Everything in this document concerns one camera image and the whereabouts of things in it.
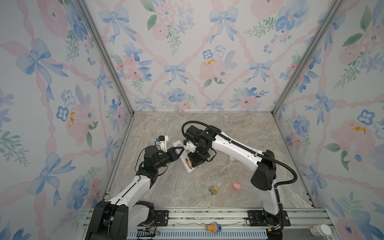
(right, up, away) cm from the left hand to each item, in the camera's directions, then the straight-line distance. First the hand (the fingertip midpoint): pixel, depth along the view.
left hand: (184, 148), depth 79 cm
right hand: (+4, -8, -2) cm, 9 cm away
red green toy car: (+16, -23, +1) cm, 28 cm away
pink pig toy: (+29, -22, +4) cm, 36 cm away
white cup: (+61, -34, -14) cm, 71 cm away
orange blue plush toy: (+15, -35, -10) cm, 40 cm away
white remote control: (0, -5, -2) cm, 5 cm away
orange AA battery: (+2, -8, -1) cm, 9 cm away
